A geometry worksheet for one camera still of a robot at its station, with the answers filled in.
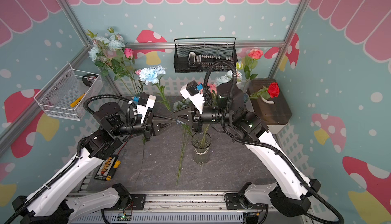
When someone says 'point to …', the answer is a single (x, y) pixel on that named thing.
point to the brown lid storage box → (274, 112)
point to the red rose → (273, 91)
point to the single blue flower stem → (144, 143)
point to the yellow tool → (76, 102)
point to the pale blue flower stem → (186, 130)
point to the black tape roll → (88, 79)
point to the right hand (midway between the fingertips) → (174, 116)
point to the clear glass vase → (201, 141)
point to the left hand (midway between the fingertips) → (176, 126)
